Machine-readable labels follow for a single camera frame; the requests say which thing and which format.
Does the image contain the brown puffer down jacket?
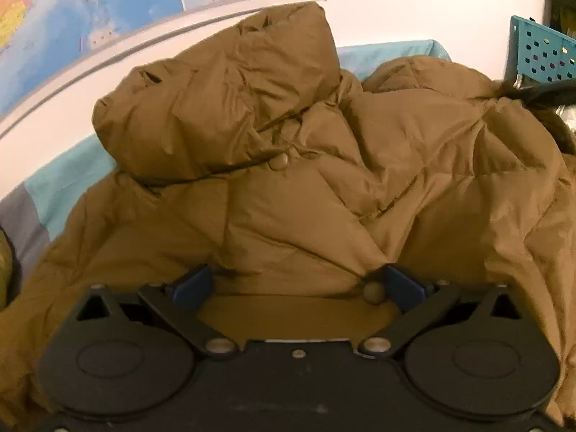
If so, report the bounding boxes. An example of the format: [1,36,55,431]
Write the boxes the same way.
[1,3,575,431]

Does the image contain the teal grey bed sheet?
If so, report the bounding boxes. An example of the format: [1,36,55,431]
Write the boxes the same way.
[1,40,450,297]

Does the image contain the mustard yellow pillow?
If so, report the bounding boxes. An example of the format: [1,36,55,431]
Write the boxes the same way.
[0,230,14,309]

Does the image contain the upper teal plastic basket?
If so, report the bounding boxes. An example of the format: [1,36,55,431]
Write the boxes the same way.
[505,16,575,84]

